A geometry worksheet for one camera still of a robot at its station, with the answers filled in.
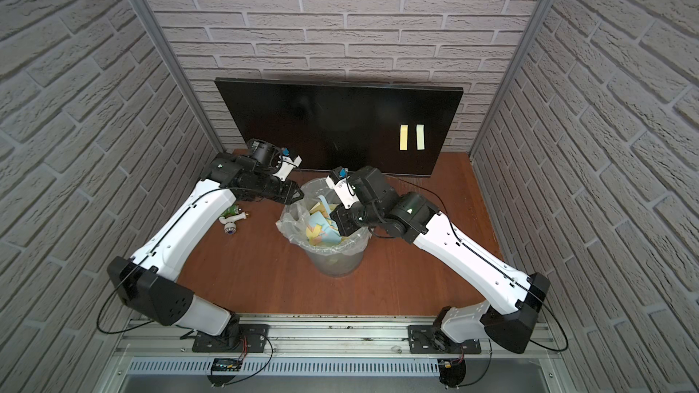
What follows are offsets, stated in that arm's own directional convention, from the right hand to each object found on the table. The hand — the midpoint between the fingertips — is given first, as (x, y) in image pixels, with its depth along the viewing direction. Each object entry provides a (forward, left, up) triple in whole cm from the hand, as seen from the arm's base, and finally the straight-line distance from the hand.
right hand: (337, 212), depth 67 cm
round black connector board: (-33, -28, -29) cm, 52 cm away
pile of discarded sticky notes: (+5, +6, -15) cm, 16 cm away
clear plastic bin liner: (+4, +12, -8) cm, 15 cm away
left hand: (+13, +14, -4) cm, 19 cm away
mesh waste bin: (-9, +1, -3) cm, 10 cm away
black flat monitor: (+41, -14, -8) cm, 45 cm away
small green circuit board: (-28, +33, -30) cm, 52 cm away
